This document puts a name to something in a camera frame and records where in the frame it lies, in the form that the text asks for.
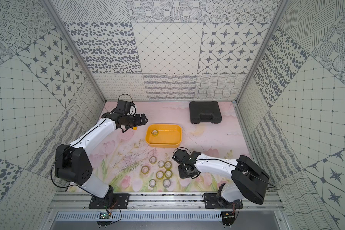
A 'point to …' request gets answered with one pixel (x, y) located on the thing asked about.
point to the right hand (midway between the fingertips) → (186, 175)
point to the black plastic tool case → (205, 111)
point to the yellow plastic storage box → (169, 135)
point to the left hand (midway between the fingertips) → (141, 119)
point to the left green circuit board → (104, 215)
